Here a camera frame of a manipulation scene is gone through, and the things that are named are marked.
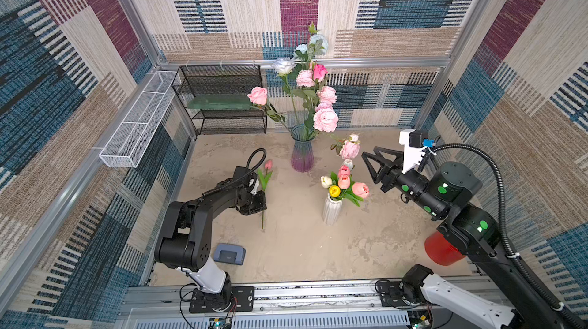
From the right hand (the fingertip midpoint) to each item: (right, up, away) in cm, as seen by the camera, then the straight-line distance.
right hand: (370, 156), depth 59 cm
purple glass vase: (-16, 0, +39) cm, 42 cm away
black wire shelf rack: (-51, +33, +43) cm, 74 cm away
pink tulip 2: (-2, -9, 0) cm, 9 cm away
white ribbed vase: (-7, -19, +20) cm, 29 cm away
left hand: (-31, -21, +34) cm, 50 cm away
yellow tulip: (-9, -10, +5) cm, 14 cm away
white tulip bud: (-3, -2, +10) cm, 11 cm away
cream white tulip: (-11, -8, +8) cm, 15 cm away
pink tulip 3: (-6, -4, +6) cm, 9 cm away
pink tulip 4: (-6, -7, +4) cm, 10 cm away
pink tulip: (-33, -11, +39) cm, 52 cm away
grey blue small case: (-42, -35, +23) cm, 59 cm away
